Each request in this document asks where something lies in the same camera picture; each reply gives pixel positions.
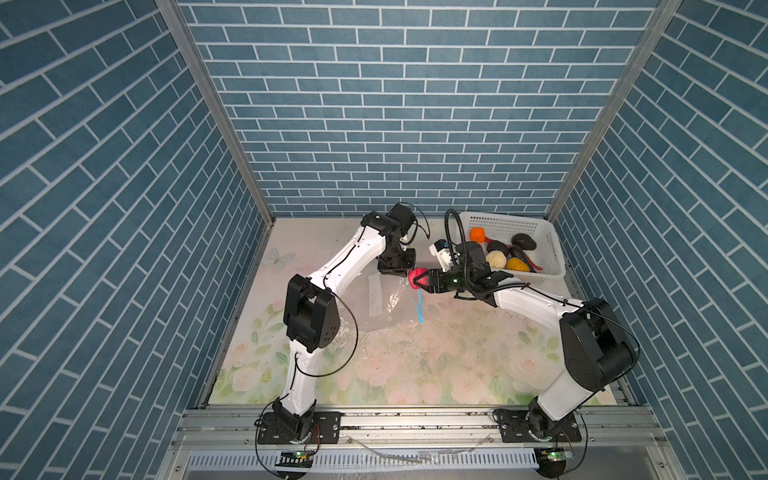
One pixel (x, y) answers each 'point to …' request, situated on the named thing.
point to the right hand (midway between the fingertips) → (417, 277)
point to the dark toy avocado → (523, 240)
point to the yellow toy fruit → (517, 265)
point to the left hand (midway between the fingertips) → (409, 273)
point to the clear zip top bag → (380, 301)
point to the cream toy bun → (497, 259)
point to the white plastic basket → (503, 227)
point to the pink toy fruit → (416, 273)
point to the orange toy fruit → (477, 234)
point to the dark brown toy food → (495, 245)
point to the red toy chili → (522, 250)
